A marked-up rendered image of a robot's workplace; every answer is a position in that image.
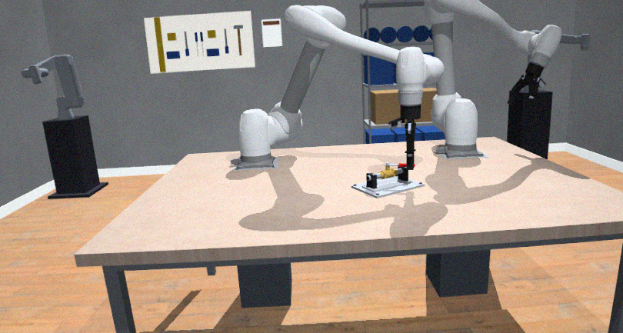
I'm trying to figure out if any brass ball valve with red handle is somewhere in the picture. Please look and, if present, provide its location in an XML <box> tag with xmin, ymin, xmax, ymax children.
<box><xmin>362</xmin><ymin>162</ymin><xmax>413</xmax><ymax>192</ymax></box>

